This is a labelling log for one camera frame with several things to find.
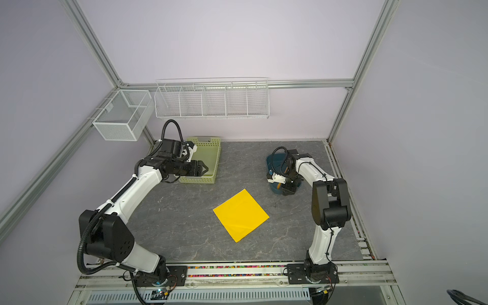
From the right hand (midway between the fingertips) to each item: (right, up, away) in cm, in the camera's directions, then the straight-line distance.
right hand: (290, 189), depth 94 cm
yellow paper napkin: (-25, -12, -3) cm, 27 cm away
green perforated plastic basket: (-45, +20, +16) cm, 52 cm away
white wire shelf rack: (-43, +47, +3) cm, 64 cm away
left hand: (-42, +10, -10) cm, 44 cm away
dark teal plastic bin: (-7, +13, -5) cm, 16 cm away
